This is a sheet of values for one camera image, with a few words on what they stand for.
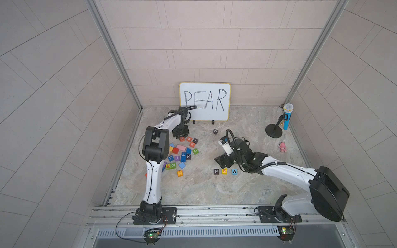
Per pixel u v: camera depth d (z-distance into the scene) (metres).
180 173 0.83
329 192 0.40
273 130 1.02
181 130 0.88
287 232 0.68
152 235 0.64
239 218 0.71
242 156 0.63
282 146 0.93
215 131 1.02
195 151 0.92
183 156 0.90
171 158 0.89
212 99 1.01
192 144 0.96
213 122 1.06
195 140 0.96
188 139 0.97
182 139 0.97
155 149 0.59
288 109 0.84
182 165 0.87
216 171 0.84
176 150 0.93
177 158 0.89
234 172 0.83
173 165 0.86
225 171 0.84
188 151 0.93
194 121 1.05
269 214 0.71
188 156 0.89
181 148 0.93
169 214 0.71
